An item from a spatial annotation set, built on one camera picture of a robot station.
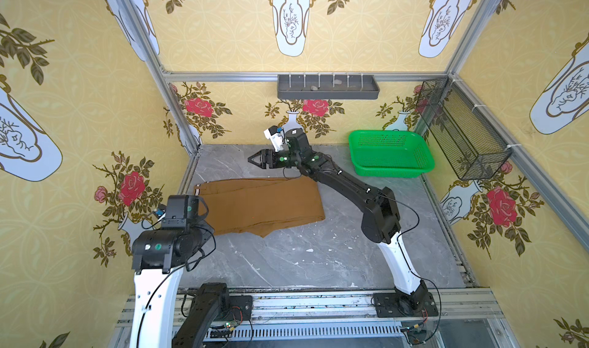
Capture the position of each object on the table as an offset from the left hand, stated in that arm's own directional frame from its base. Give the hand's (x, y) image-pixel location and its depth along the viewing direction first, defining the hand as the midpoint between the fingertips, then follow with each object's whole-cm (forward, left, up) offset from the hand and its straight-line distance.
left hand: (206, 230), depth 67 cm
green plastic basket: (+48, -75, -21) cm, 92 cm away
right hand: (+24, -11, +1) cm, 26 cm away
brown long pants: (+20, -10, -20) cm, 30 cm away
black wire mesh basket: (+21, -85, +10) cm, 88 cm away
